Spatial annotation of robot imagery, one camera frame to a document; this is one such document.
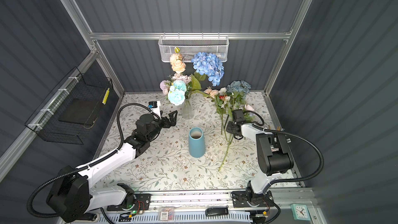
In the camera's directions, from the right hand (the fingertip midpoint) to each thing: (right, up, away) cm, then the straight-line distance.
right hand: (233, 128), depth 98 cm
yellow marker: (-72, +19, -15) cm, 76 cm away
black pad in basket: (-79, +12, -24) cm, 83 cm away
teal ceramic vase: (-23, -4, -24) cm, 33 cm away
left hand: (-37, +12, -17) cm, 42 cm away
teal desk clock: (+25, -34, -28) cm, 50 cm away
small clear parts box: (-36, -34, -29) cm, 57 cm away
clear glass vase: (-30, +12, +4) cm, 32 cm away
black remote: (-14, -32, -30) cm, 46 cm away
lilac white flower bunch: (-41, +26, -11) cm, 50 cm away
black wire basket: (-83, +8, -36) cm, 91 cm away
